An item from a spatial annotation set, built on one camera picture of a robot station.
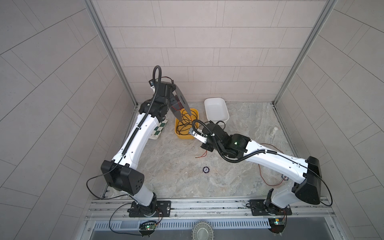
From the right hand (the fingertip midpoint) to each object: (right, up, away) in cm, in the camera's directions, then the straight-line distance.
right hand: (201, 134), depth 74 cm
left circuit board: (-24, -40, -9) cm, 47 cm away
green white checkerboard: (-29, 0, +25) cm, 38 cm away
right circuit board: (+35, -41, -6) cm, 54 cm away
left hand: (-15, +21, +2) cm, 26 cm away
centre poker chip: (+3, -21, +10) cm, 24 cm away
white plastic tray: (+12, +14, +38) cm, 42 cm away
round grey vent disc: (0, -41, -8) cm, 42 cm away
